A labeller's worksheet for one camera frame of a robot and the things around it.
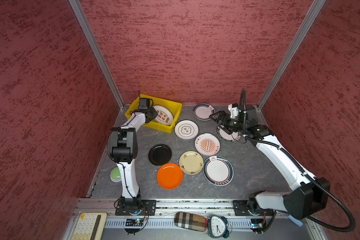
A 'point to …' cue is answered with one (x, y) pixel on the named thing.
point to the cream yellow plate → (191, 162)
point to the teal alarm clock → (217, 226)
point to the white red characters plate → (165, 116)
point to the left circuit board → (134, 222)
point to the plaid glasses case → (191, 221)
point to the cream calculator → (90, 226)
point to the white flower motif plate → (186, 129)
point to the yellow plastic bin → (176, 108)
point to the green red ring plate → (202, 111)
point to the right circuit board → (257, 223)
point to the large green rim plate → (218, 171)
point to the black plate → (159, 154)
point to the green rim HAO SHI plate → (226, 136)
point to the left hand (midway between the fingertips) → (155, 116)
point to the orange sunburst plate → (207, 144)
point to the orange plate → (169, 176)
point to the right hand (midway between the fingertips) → (211, 123)
